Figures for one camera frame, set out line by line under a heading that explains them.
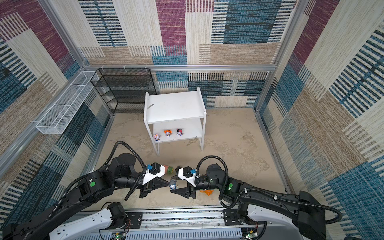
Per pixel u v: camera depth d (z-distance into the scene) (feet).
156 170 1.63
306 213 1.37
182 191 1.87
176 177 2.09
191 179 1.82
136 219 2.41
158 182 1.85
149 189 1.72
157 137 2.67
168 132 2.73
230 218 2.40
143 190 1.69
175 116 2.36
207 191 2.60
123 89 3.55
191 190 1.86
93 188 1.48
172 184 1.98
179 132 2.73
